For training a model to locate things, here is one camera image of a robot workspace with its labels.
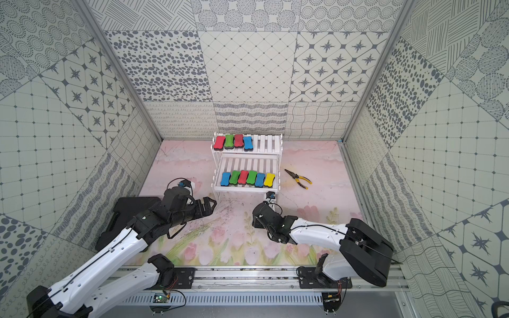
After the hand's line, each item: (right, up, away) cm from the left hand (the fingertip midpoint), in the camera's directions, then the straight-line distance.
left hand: (207, 201), depth 76 cm
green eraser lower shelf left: (+9, +8, +11) cm, 16 cm away
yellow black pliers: (+40, +7, +28) cm, 49 cm away
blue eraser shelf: (+16, +23, +4) cm, 28 cm away
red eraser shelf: (+4, +23, +4) cm, 24 cm away
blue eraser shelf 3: (+20, +8, +10) cm, 24 cm away
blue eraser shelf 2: (+5, +8, +10) cm, 14 cm away
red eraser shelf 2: (+12, +24, +5) cm, 27 cm away
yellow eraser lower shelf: (+25, +7, +10) cm, 28 cm away
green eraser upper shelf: (+8, +24, +4) cm, 25 cm away
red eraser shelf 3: (+13, +8, +10) cm, 19 cm away
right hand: (+20, -9, +9) cm, 24 cm away
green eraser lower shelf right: (+17, +9, +12) cm, 22 cm away
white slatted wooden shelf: (+23, +17, +20) cm, 35 cm away
